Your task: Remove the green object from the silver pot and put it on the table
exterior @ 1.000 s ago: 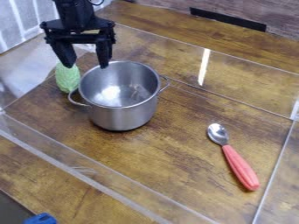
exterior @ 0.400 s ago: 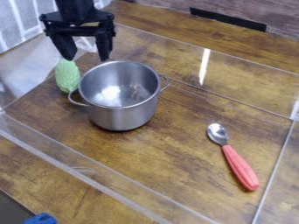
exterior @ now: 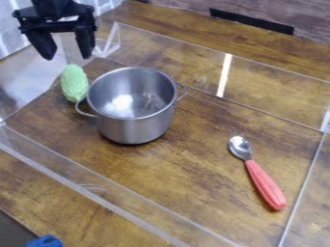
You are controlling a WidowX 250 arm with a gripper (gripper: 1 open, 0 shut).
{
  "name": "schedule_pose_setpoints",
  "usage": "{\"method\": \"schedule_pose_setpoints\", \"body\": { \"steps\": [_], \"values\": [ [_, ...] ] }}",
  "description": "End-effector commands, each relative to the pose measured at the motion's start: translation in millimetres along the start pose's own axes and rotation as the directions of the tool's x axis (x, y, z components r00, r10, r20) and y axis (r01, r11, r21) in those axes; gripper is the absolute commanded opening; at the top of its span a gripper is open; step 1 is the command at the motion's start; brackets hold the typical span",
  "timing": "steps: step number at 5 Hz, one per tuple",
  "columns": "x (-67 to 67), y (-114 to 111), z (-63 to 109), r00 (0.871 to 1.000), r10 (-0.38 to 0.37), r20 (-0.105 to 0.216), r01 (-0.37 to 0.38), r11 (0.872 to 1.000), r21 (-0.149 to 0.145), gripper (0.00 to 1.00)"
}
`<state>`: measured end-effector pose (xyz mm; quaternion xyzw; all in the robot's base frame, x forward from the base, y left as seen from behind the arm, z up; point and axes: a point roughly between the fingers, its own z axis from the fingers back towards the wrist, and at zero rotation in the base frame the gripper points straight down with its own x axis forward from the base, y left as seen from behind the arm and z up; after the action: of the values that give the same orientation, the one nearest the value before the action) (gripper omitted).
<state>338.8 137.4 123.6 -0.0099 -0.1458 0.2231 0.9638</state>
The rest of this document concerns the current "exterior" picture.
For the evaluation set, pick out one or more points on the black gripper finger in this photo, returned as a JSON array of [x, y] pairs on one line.
[[85, 40], [43, 42]]

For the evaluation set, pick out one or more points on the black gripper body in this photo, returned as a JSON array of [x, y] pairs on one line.
[[55, 16]]

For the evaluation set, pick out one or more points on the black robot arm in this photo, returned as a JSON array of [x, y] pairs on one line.
[[56, 16]]

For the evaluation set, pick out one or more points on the silver metal pot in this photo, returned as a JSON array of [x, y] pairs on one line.
[[131, 100]]

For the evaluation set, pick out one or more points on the blue object at corner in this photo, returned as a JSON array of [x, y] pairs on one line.
[[44, 241]]

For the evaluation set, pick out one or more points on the green bumpy toy vegetable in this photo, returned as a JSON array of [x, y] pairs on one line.
[[73, 83]]

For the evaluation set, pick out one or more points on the black strip on table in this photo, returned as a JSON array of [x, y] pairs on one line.
[[252, 21]]

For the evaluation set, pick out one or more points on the clear acrylic enclosure walls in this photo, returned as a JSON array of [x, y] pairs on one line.
[[180, 191]]

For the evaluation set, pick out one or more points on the red handled metal spoon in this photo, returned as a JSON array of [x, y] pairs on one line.
[[263, 182]]

